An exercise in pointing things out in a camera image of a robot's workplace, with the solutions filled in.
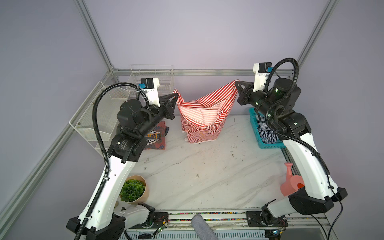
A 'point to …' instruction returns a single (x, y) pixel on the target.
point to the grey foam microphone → (202, 229)
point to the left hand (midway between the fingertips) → (177, 95)
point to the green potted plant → (134, 191)
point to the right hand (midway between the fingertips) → (235, 80)
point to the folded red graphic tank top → (156, 139)
